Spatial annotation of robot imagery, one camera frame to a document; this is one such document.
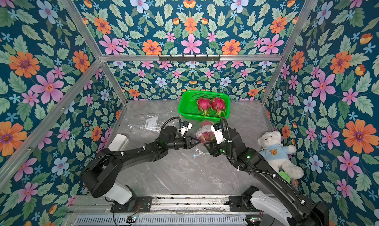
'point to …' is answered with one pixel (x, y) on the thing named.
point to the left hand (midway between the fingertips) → (201, 142)
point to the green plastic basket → (187, 104)
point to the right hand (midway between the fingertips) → (211, 139)
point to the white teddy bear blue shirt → (277, 154)
